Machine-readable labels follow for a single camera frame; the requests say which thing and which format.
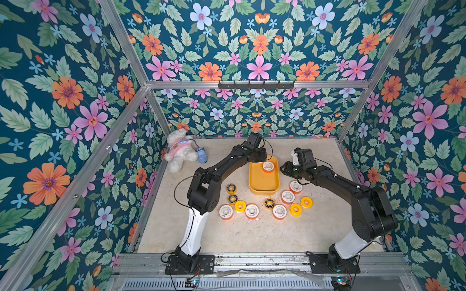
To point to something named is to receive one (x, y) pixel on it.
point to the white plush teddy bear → (181, 148)
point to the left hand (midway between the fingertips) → (267, 154)
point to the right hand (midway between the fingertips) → (282, 167)
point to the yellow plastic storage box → (261, 183)
